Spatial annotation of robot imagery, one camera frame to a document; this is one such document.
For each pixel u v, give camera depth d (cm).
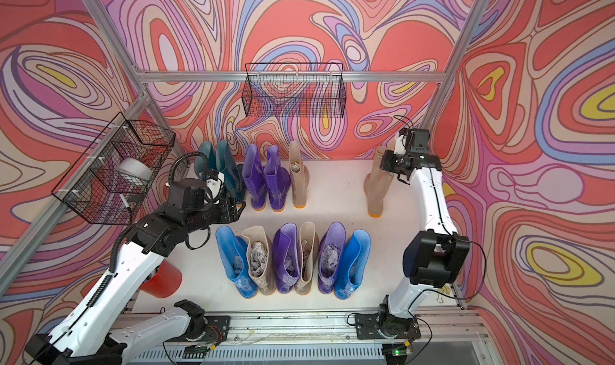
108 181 79
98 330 37
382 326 67
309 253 64
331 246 73
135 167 74
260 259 68
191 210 51
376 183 90
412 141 63
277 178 83
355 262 61
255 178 83
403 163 59
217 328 73
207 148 91
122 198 75
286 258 66
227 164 95
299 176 84
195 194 51
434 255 45
